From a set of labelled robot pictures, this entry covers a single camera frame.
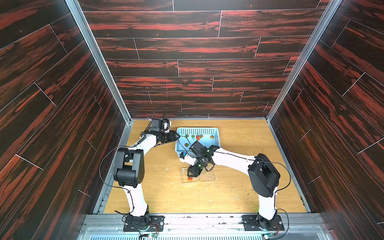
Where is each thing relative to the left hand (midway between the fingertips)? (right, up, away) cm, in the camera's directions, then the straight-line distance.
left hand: (177, 136), depth 97 cm
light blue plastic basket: (+21, 0, +11) cm, 23 cm away
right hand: (+10, -20, -8) cm, 24 cm away
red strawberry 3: (+10, 0, +11) cm, 15 cm away
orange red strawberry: (+24, -1, +11) cm, 26 cm away
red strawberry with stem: (+16, 0, +11) cm, 19 cm away
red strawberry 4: (+8, -25, -9) cm, 28 cm away
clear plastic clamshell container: (+17, -24, -6) cm, 30 cm away
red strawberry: (+6, 0, +11) cm, 12 cm away
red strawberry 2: (+14, -1, +11) cm, 17 cm away
